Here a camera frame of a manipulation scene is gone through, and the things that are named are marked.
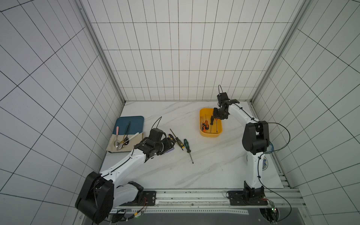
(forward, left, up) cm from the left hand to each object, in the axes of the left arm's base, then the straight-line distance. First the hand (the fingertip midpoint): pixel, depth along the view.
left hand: (170, 147), depth 84 cm
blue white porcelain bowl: (+2, -64, -4) cm, 64 cm away
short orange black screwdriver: (+19, -23, -6) cm, 30 cm away
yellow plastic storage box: (+21, -28, -7) cm, 35 cm away
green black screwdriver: (+1, -12, -7) cm, 13 cm away
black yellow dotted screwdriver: (+5, -6, -6) cm, 10 cm away
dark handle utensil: (+10, +32, -6) cm, 34 cm away
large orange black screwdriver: (+22, -26, -7) cm, 35 cm away
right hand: (+26, -29, -1) cm, 39 cm away
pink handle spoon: (+6, +38, -7) cm, 39 cm away
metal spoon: (+4, +34, -7) cm, 35 cm away
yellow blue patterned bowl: (-8, -57, -4) cm, 58 cm away
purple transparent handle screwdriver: (+1, +1, -7) cm, 7 cm away
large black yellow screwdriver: (+8, -5, -7) cm, 12 cm away
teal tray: (+21, +28, -8) cm, 35 cm away
